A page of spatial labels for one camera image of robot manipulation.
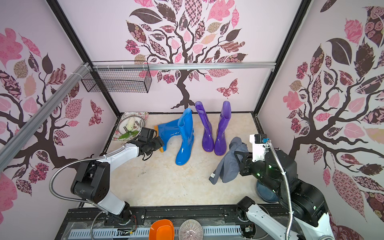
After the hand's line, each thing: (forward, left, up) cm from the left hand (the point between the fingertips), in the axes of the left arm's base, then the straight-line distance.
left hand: (160, 146), depth 93 cm
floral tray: (+14, +35, -5) cm, 38 cm away
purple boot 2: (+3, -40, -2) cm, 40 cm away
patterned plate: (+24, +21, -6) cm, 33 cm away
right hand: (-22, -39, +31) cm, 54 cm away
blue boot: (+1, -18, +14) cm, 22 cm away
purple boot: (+4, -31, -3) cm, 32 cm away
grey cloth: (-27, -35, +28) cm, 53 cm away
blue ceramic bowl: (-28, -61, -4) cm, 67 cm away
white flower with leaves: (+16, +25, -4) cm, 30 cm away
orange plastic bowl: (-43, -6, -5) cm, 44 cm away
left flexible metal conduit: (-21, +44, +13) cm, 51 cm away
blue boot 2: (+12, -1, 0) cm, 12 cm away
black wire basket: (+36, +17, +28) cm, 49 cm away
